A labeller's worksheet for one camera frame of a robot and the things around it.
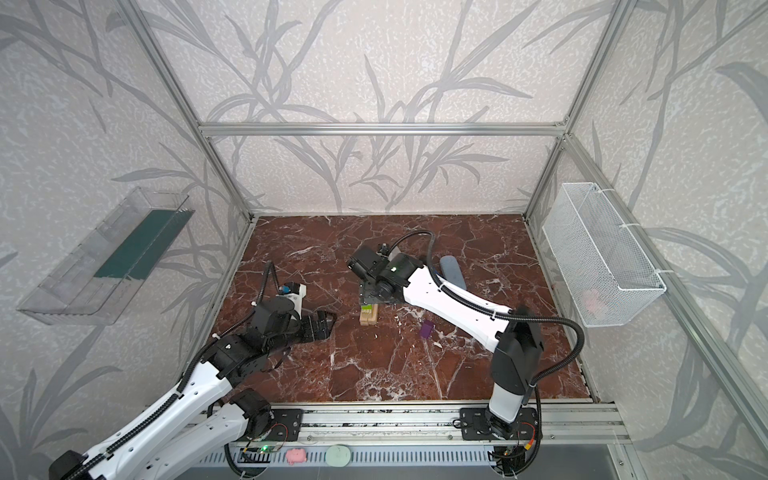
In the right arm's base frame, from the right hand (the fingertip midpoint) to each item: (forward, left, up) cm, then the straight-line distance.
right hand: (378, 283), depth 80 cm
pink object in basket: (-6, -54, +2) cm, 54 cm away
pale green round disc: (-37, +8, -15) cm, 41 cm away
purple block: (-5, -14, -18) cm, 23 cm away
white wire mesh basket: (-8, -49, +16) cm, 53 cm away
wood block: (-2, +4, -16) cm, 16 cm away
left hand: (-7, +13, -3) cm, 15 cm away
